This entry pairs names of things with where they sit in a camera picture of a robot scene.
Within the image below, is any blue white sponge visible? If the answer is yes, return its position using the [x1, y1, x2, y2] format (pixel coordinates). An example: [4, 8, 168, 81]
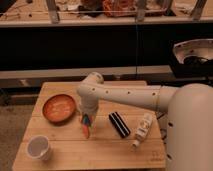
[81, 114, 92, 127]

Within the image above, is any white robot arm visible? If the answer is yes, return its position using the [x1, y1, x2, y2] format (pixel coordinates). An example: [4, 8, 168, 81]
[77, 72, 213, 171]

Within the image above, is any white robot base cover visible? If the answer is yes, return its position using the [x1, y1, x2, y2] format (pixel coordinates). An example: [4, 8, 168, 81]
[173, 38, 213, 64]

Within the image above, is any orange ceramic bowl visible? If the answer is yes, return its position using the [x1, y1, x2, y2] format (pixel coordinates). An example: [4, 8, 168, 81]
[42, 94, 76, 123]

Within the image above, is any black white striped block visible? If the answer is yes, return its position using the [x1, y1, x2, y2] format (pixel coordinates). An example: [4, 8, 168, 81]
[108, 112, 131, 138]

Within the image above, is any orange toy carrot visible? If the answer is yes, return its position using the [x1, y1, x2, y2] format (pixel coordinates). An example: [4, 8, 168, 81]
[81, 122, 90, 138]

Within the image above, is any wooden table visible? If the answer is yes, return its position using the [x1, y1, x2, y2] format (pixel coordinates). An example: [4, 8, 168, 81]
[13, 82, 165, 171]

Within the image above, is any white plastic bottle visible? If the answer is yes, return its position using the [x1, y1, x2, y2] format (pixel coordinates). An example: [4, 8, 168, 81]
[133, 113, 153, 148]

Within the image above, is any orange crate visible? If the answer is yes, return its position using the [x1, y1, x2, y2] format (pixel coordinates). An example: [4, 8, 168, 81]
[102, 0, 135, 17]

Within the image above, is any white plastic cup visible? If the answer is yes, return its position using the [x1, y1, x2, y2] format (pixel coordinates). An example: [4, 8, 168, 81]
[26, 135, 52, 161]

